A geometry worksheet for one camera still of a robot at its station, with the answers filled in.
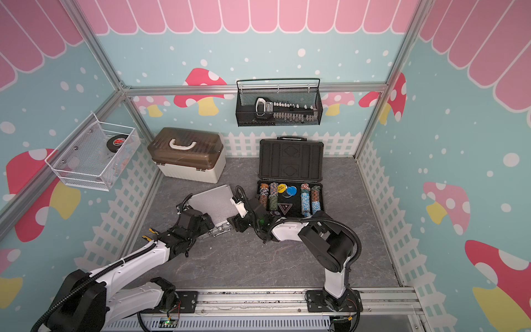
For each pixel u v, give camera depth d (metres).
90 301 0.40
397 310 0.74
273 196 0.98
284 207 0.97
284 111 0.88
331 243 0.49
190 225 0.66
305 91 0.93
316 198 0.97
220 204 0.96
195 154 0.93
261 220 0.70
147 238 0.89
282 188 1.02
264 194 0.99
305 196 0.97
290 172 1.06
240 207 0.79
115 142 0.79
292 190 1.02
